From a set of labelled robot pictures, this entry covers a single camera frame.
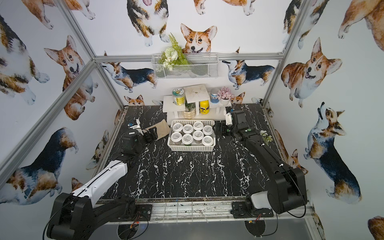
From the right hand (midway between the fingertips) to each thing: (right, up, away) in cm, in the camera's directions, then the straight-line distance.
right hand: (223, 123), depth 84 cm
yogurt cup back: (-28, -3, +16) cm, 33 cm away
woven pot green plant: (-21, +9, +26) cm, 34 cm away
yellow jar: (-10, +11, +25) cm, 29 cm away
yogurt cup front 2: (-21, -11, +9) cm, 26 cm away
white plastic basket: (-17, -16, +9) cm, 24 cm away
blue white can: (-4, +17, +14) cm, 23 cm away
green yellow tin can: (-27, +16, +13) cm, 34 cm away
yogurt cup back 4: (-28, -9, +11) cm, 32 cm away
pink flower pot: (+2, +17, +9) cm, 19 cm away
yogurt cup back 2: (-21, -4, +14) cm, 26 cm away
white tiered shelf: (-17, +18, +14) cm, 28 cm away
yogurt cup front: (-8, -5, +14) cm, 17 cm away
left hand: (-42, -2, +1) cm, 42 cm away
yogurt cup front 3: (-15, -9, +11) cm, 21 cm away
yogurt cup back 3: (-15, -2, +17) cm, 22 cm away
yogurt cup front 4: (-9, -11, +9) cm, 17 cm away
